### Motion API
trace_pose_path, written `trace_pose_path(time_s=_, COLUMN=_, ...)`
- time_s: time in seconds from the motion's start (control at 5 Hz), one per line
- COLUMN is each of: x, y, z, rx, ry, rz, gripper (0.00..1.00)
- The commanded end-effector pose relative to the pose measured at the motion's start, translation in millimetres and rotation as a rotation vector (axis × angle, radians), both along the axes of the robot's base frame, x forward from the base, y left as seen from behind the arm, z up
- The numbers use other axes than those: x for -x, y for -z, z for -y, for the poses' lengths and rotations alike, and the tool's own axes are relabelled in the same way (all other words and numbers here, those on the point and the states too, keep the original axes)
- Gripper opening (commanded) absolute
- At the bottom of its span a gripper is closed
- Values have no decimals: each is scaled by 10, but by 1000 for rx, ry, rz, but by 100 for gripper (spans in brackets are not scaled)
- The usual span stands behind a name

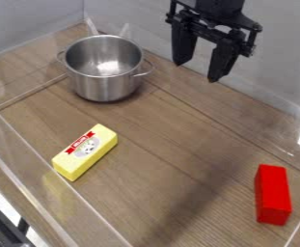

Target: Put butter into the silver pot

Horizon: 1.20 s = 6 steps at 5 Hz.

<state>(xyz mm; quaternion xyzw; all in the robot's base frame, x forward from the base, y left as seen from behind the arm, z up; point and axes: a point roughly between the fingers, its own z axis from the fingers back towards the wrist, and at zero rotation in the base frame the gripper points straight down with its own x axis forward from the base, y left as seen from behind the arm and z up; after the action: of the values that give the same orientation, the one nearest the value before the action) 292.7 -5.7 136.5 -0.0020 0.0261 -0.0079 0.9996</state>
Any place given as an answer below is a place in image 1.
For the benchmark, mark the yellow butter block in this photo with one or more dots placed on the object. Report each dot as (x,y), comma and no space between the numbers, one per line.
(74,160)

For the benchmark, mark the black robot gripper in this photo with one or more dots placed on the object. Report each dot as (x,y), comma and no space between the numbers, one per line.
(218,22)

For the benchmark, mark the red rectangular block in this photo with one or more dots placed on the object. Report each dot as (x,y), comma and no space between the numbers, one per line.
(272,199)

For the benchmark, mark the clear acrylic enclosure wall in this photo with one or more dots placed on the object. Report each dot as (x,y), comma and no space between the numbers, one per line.
(173,186)

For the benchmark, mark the silver metal pot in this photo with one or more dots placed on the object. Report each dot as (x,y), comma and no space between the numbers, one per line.
(105,66)

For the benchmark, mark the black metal stand frame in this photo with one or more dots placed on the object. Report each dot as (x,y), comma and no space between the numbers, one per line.
(13,234)

